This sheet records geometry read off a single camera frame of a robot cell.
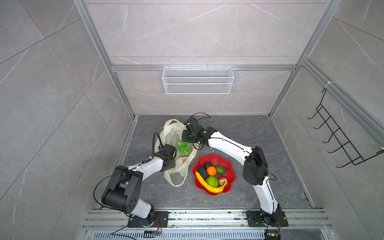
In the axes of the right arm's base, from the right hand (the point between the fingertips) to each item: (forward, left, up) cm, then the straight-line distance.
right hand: (182, 135), depth 89 cm
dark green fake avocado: (-18, -22, -11) cm, 30 cm away
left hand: (-10, +9, -13) cm, 19 cm away
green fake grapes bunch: (-9, -1, +1) cm, 9 cm away
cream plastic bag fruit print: (-1, +6, +3) cm, 7 cm away
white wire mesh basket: (+36, -11, +15) cm, 40 cm away
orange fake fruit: (-19, -17, -9) cm, 27 cm away
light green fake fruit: (-25, -17, -9) cm, 31 cm away
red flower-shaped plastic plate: (-20, -27, -10) cm, 35 cm away
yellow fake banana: (-29, -17, -9) cm, 35 cm away
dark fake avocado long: (-19, -12, -9) cm, 24 cm away
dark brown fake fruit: (-13, -15, -12) cm, 23 cm away
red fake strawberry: (-24, -22, -10) cm, 34 cm away
